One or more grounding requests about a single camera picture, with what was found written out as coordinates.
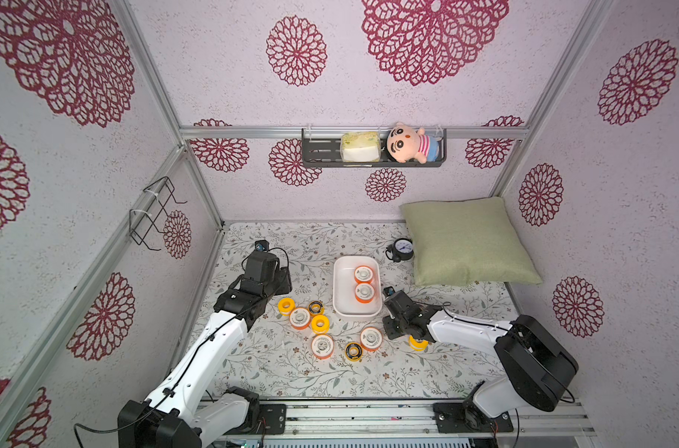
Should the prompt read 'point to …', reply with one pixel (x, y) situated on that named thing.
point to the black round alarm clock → (401, 249)
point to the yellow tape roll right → (417, 345)
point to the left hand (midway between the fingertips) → (278, 275)
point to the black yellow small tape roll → (316, 307)
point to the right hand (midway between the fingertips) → (387, 320)
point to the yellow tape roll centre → (320, 324)
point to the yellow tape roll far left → (285, 305)
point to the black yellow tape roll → (353, 352)
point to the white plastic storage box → (356, 286)
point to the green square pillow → (466, 242)
